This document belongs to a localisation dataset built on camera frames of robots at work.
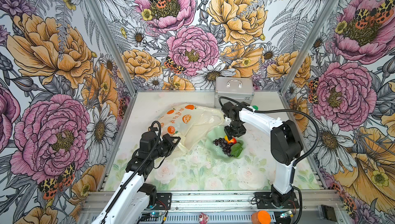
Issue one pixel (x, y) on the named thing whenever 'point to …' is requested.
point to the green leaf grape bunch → (233, 149)
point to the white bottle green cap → (255, 107)
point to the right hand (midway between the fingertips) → (235, 140)
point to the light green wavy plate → (217, 151)
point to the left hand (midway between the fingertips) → (181, 142)
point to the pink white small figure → (203, 219)
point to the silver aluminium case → (240, 89)
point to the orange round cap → (261, 217)
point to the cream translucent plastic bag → (191, 123)
